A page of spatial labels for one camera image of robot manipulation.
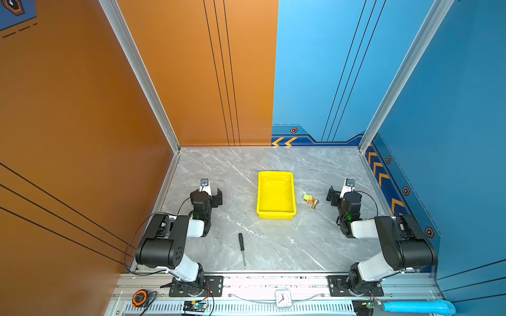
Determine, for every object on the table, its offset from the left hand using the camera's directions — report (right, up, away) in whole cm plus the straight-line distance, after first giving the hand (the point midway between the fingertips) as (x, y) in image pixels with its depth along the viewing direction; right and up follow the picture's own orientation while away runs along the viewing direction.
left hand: (208, 187), depth 95 cm
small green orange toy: (+49, -6, +2) cm, 50 cm away
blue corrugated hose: (+85, -38, -28) cm, 97 cm away
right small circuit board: (+63, -40, -25) cm, 79 cm away
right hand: (+64, -1, -1) cm, 64 cm away
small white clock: (+33, -37, -25) cm, 56 cm away
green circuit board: (+1, -40, -24) cm, 47 cm away
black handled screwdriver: (+17, -24, -12) cm, 32 cm away
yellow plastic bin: (+33, -5, +5) cm, 34 cm away
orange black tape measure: (-18, -36, -26) cm, 48 cm away
